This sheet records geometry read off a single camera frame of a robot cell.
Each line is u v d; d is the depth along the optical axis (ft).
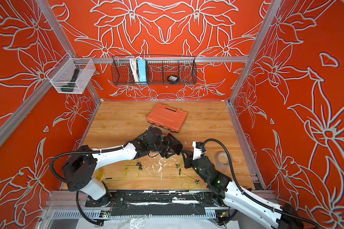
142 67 2.93
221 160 2.85
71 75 2.97
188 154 2.54
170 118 3.32
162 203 2.39
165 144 2.33
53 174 1.47
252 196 1.62
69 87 2.60
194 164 2.22
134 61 2.87
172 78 3.13
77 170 1.44
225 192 1.78
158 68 3.19
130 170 2.72
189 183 2.55
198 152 2.20
